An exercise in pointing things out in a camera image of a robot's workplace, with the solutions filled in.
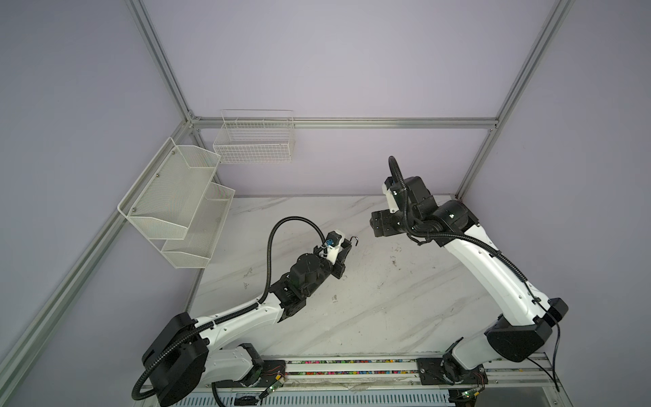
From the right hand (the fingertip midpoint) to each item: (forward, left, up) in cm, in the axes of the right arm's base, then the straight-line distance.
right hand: (379, 218), depth 71 cm
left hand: (-3, +10, -9) cm, 14 cm away
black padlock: (-4, +10, -7) cm, 13 cm away
